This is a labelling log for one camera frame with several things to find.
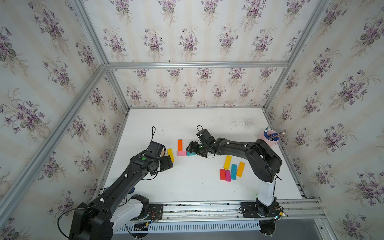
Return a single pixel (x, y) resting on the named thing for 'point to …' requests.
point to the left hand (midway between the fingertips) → (169, 166)
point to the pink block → (182, 153)
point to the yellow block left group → (170, 152)
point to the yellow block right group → (227, 162)
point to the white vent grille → (204, 226)
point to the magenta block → (228, 176)
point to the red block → (222, 174)
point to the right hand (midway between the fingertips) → (192, 151)
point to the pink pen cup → (272, 143)
